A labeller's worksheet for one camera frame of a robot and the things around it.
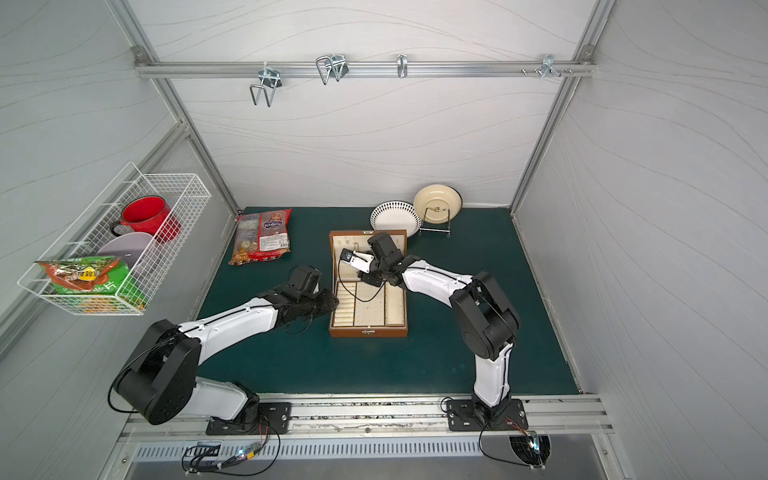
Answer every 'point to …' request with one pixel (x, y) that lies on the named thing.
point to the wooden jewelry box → (364, 310)
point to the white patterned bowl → (396, 216)
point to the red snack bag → (261, 237)
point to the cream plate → (438, 204)
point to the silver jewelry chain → (354, 245)
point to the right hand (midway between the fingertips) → (364, 258)
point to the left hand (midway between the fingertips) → (337, 303)
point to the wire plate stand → (436, 220)
